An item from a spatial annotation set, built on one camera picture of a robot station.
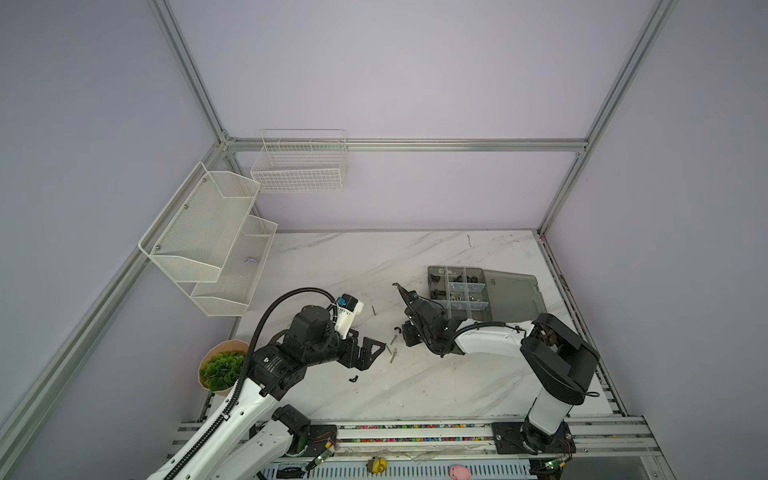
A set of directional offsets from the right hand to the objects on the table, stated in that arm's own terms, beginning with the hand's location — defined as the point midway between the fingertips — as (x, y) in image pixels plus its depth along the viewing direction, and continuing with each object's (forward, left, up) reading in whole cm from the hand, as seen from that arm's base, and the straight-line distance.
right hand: (403, 327), depth 91 cm
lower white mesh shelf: (+6, +52, +10) cm, 53 cm away
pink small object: (-36, -13, -2) cm, 38 cm away
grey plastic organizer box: (+12, -29, -1) cm, 31 cm away
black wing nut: (-15, +14, -3) cm, 21 cm away
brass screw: (-8, +3, -3) cm, 9 cm away
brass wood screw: (+7, +10, -3) cm, 13 cm away
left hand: (-13, +9, +17) cm, 23 cm away
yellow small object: (-35, +6, 0) cm, 36 cm away
